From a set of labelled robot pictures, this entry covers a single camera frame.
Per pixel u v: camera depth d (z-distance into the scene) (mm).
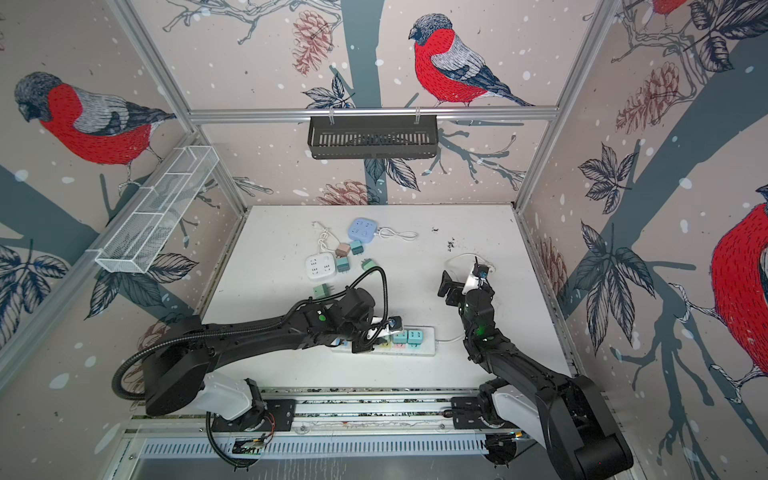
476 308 632
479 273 720
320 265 1010
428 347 835
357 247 1067
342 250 1065
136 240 723
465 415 728
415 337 796
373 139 1061
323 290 951
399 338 796
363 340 684
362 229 1111
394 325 683
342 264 1020
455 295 765
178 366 417
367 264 1010
